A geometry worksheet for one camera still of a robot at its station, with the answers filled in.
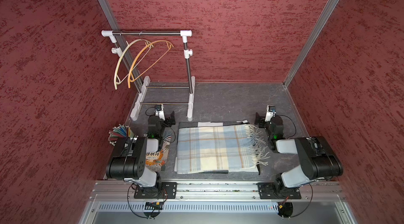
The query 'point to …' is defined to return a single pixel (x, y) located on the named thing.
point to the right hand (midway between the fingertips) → (263, 114)
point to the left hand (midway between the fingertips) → (166, 114)
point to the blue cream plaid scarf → (213, 149)
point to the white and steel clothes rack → (137, 111)
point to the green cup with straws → (121, 131)
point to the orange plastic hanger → (129, 78)
